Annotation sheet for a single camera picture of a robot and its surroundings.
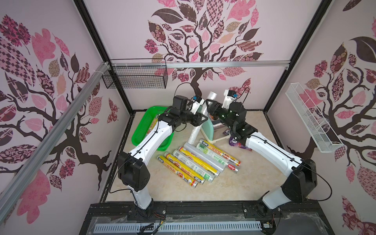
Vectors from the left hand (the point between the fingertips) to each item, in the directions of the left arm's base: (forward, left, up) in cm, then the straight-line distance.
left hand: (202, 119), depth 78 cm
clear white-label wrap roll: (-16, +5, -24) cm, 29 cm away
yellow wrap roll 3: (-14, +2, -25) cm, 29 cm away
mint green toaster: (+3, -4, -14) cm, 15 cm away
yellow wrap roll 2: (-18, +11, -25) cm, 32 cm away
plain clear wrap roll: (-11, -3, -25) cm, 27 cm away
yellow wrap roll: (-20, +15, -25) cm, 35 cm away
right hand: (+3, -2, +8) cm, 9 cm away
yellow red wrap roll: (-7, -12, -25) cm, 28 cm away
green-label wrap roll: (-11, -10, -24) cm, 29 cm away
